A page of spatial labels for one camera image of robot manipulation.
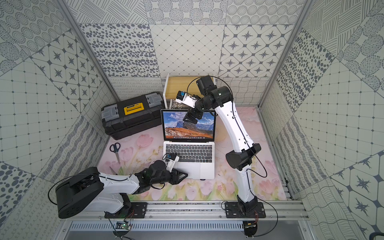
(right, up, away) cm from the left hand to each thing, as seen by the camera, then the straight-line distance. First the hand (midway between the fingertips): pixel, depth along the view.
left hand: (186, 170), depth 81 cm
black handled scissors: (-48, +9, +15) cm, 52 cm away
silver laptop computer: (+4, +14, +5) cm, 15 cm away
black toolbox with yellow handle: (-35, +30, +12) cm, 48 cm away
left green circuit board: (-30, -24, -11) cm, 39 cm away
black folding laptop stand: (+9, -6, +3) cm, 11 cm away
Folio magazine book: (-10, +37, +13) cm, 40 cm away
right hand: (+2, +32, -6) cm, 33 cm away
